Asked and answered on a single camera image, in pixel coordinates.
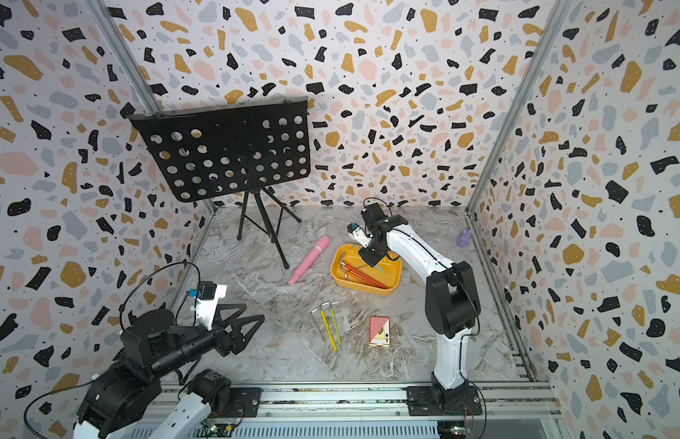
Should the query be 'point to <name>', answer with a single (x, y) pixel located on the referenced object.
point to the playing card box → (379, 331)
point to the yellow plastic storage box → (388, 273)
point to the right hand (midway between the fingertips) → (370, 255)
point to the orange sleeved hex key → (353, 274)
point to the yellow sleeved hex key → (332, 337)
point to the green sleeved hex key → (335, 323)
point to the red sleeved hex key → (363, 275)
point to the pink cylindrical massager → (322, 243)
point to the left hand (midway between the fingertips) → (255, 313)
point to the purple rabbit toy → (465, 239)
